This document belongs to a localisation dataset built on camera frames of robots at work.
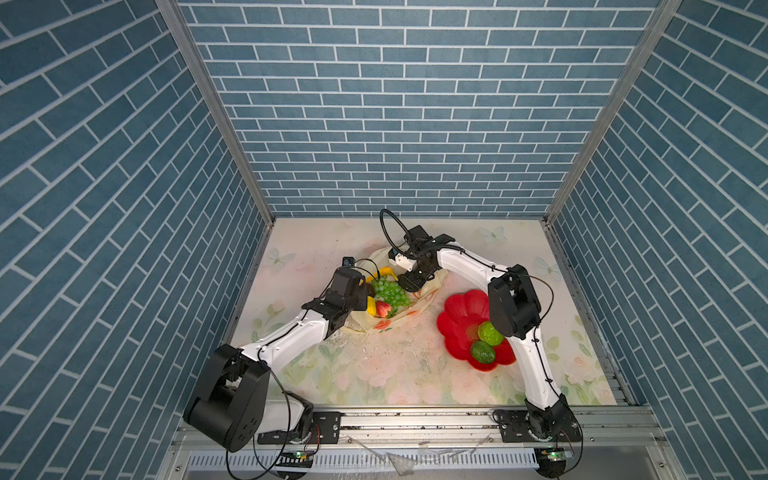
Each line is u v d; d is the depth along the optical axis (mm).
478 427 753
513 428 735
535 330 598
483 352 807
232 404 410
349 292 696
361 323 831
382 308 909
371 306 913
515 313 579
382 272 990
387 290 940
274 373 428
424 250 737
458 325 921
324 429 737
